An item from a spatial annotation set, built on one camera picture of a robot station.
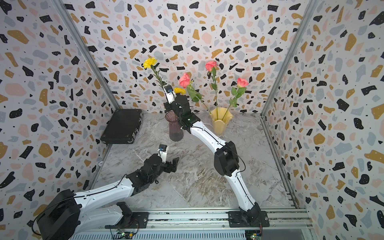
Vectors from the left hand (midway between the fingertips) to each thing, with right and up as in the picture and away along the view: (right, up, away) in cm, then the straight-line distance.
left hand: (173, 155), depth 83 cm
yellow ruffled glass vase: (+28, +23, +16) cm, 40 cm away
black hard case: (-40, +17, +23) cm, 49 cm away
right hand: (-4, +35, -1) cm, 35 cm away
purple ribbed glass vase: (-3, +13, +26) cm, 29 cm away
